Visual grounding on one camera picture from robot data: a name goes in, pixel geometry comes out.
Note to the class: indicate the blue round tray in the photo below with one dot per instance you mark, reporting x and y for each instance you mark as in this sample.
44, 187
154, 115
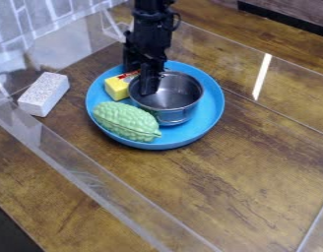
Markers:
175, 136

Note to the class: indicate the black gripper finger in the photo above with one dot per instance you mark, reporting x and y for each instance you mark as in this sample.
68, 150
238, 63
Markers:
131, 60
150, 77

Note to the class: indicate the clear acrylic barrier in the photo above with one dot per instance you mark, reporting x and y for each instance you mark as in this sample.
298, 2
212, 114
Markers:
242, 191

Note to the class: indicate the white speckled block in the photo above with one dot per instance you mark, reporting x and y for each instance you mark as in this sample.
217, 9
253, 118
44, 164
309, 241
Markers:
44, 93

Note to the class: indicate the stainless steel pot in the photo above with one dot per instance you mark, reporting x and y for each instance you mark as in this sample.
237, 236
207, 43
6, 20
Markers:
174, 103

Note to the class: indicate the yellow butter box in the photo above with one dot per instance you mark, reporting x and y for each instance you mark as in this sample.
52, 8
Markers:
117, 85

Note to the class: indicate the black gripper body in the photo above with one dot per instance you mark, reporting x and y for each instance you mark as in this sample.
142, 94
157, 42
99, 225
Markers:
155, 21

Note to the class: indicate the dark wooden furniture edge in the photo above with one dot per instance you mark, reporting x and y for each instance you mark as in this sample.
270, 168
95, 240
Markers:
302, 14

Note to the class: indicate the green bumpy toy gourd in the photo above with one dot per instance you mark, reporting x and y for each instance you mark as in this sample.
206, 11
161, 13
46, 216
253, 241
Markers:
127, 121

